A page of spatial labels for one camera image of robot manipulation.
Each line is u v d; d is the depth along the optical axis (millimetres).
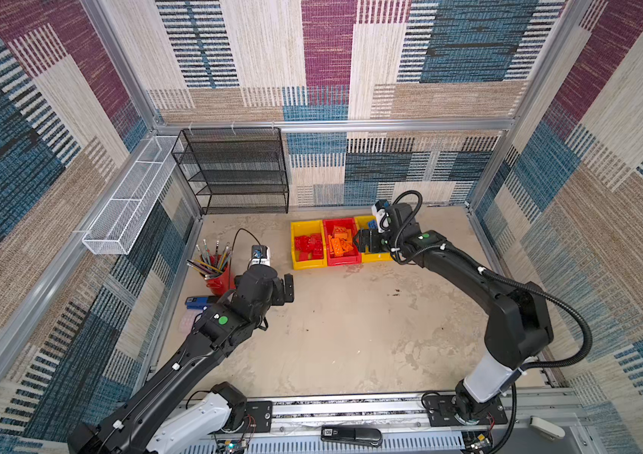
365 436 661
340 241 1051
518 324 458
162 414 421
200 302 846
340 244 1049
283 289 674
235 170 1103
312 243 1026
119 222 725
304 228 1060
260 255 627
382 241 760
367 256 999
